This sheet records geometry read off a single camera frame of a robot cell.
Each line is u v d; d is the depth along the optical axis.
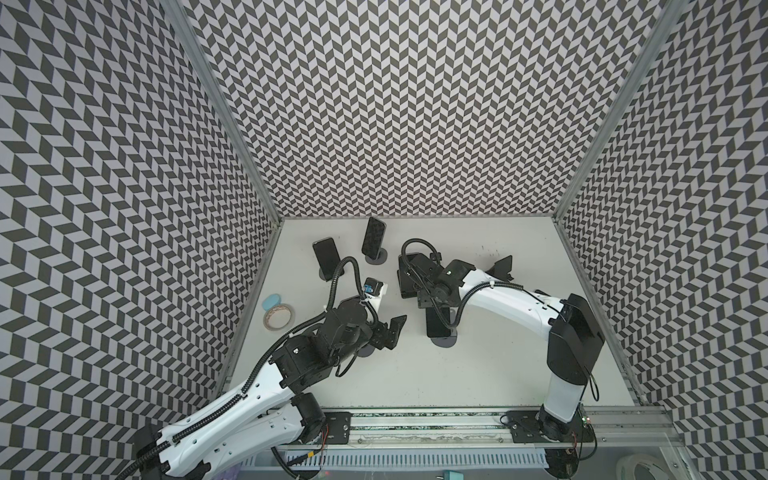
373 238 0.97
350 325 0.50
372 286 0.59
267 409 0.45
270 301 0.89
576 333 0.46
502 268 0.93
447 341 0.85
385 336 0.60
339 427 0.70
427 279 0.64
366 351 0.84
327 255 0.97
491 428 0.73
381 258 0.99
